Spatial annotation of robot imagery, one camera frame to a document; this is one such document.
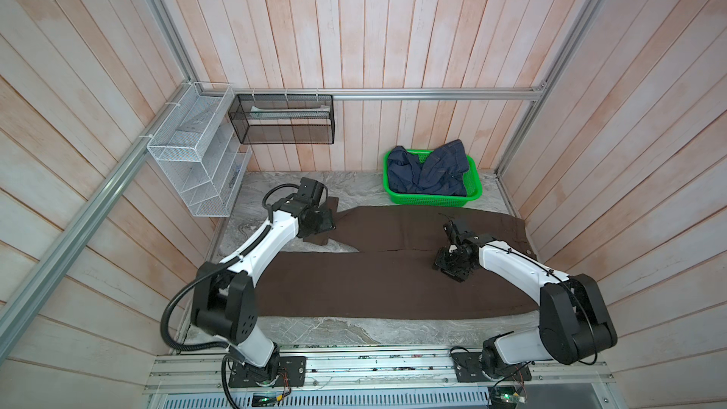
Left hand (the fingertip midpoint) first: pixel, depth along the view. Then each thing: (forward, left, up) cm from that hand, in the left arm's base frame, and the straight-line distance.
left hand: (325, 228), depth 88 cm
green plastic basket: (+22, -54, -4) cm, 59 cm away
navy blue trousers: (+30, -44, -5) cm, 53 cm away
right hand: (-8, -36, -10) cm, 38 cm away
